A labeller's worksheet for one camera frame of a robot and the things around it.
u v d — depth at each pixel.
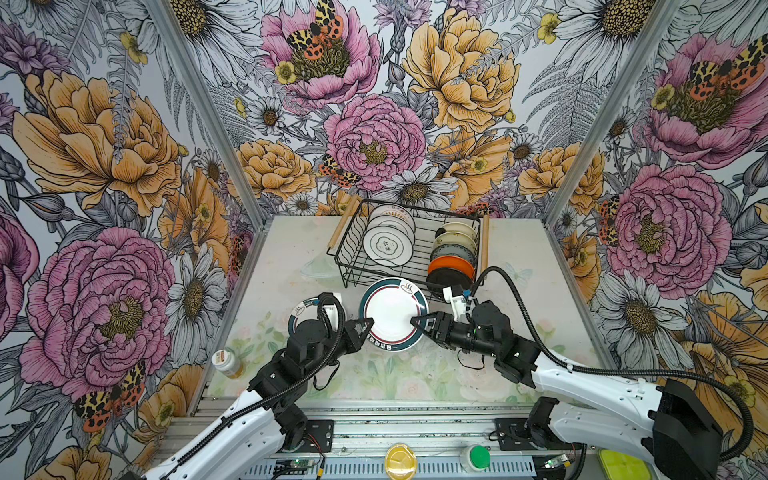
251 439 0.59
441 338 0.65
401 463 0.70
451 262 0.94
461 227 1.03
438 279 0.95
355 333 0.71
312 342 0.56
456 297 0.72
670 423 0.41
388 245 1.03
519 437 0.73
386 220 1.03
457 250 0.97
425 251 1.11
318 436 0.74
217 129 0.92
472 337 0.65
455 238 1.00
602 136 0.95
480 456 0.64
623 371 0.89
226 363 0.77
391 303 0.75
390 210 1.07
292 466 0.71
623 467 0.69
